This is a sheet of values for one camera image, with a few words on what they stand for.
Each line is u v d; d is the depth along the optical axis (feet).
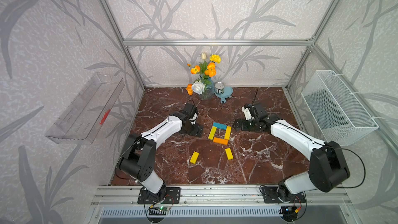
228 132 3.14
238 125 2.58
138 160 1.46
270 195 2.41
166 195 2.35
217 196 2.47
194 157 2.79
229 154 2.84
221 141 3.00
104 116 2.14
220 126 3.17
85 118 2.27
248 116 2.43
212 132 3.12
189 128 2.47
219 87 3.77
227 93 3.81
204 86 2.75
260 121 2.14
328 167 1.40
